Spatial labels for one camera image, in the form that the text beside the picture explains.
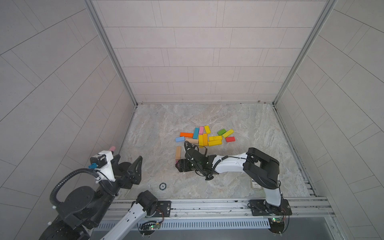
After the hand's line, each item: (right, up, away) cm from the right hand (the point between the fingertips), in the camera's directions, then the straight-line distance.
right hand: (180, 167), depth 84 cm
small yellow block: (+17, +19, +15) cm, 30 cm away
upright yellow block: (+12, +13, +11) cm, 21 cm away
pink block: (+13, +20, +15) cm, 28 cm away
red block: (+31, +14, +12) cm, 36 cm away
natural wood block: (+7, +13, +10) cm, 18 cm away
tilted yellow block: (+30, +18, +15) cm, 38 cm away
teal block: (+9, +18, +15) cm, 24 cm away
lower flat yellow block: (+21, +12, +10) cm, 26 cm away
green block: (+26, +18, +15) cm, 35 cm away
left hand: (-12, +15, -32) cm, 37 cm away
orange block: (+2, +17, +13) cm, 21 cm away
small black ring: (-8, -8, -6) cm, 13 cm away
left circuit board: (-11, -20, -19) cm, 30 cm away
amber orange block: (+15, +14, +12) cm, 24 cm away
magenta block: (-2, +3, 0) cm, 4 cm away
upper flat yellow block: (+23, +15, +12) cm, 30 cm away
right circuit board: (+47, -21, -16) cm, 54 cm away
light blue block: (-1, +14, +12) cm, 18 cm away
